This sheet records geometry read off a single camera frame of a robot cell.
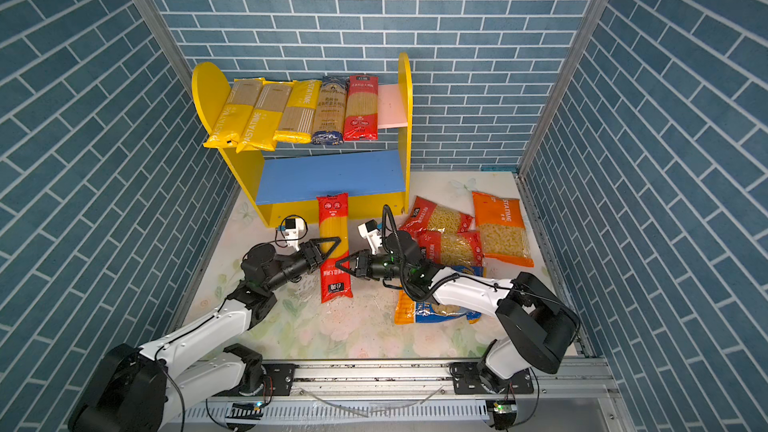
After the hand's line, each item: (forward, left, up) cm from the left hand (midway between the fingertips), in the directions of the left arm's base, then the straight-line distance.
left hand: (340, 246), depth 76 cm
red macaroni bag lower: (+8, -33, -15) cm, 37 cm away
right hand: (-5, +1, 0) cm, 6 cm away
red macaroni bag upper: (+21, -25, -15) cm, 36 cm away
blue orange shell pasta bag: (-11, -18, -17) cm, 27 cm away
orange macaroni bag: (+16, -51, -16) cm, 56 cm away
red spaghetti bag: (+5, +2, +2) cm, 6 cm away
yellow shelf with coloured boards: (+27, +21, -6) cm, 35 cm away
